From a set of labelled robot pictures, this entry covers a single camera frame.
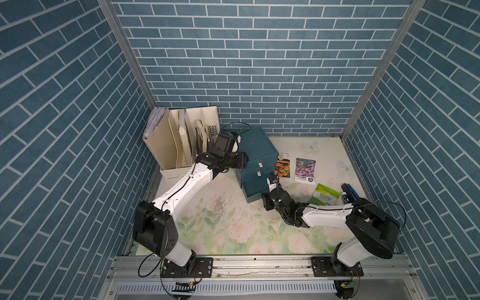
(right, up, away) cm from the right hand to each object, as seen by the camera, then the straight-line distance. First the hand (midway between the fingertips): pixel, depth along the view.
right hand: (266, 194), depth 89 cm
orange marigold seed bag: (+11, +13, +16) cm, 23 cm away
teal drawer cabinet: (-2, +16, -4) cm, 17 cm away
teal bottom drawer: (-6, +3, -1) cm, 7 cm away
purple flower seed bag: (+24, +10, +16) cm, 30 cm away
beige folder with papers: (-52, +28, -1) cm, 59 cm away
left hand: (-9, +17, -7) cm, 20 cm away
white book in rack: (-40, +24, +4) cm, 47 cm away
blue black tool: (+42, -1, +5) cm, 42 cm away
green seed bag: (+29, -2, +5) cm, 30 cm away
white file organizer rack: (-42, +34, +16) cm, 56 cm away
